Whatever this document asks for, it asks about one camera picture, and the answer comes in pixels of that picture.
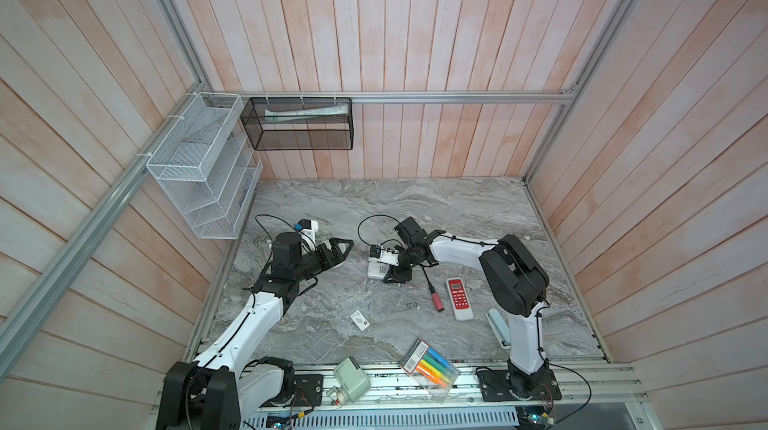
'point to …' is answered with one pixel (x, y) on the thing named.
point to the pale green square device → (353, 380)
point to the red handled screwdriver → (437, 299)
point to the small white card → (360, 320)
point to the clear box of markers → (430, 369)
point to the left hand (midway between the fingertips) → (345, 253)
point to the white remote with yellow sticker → (377, 268)
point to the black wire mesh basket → (299, 123)
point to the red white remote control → (459, 299)
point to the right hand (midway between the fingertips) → (387, 268)
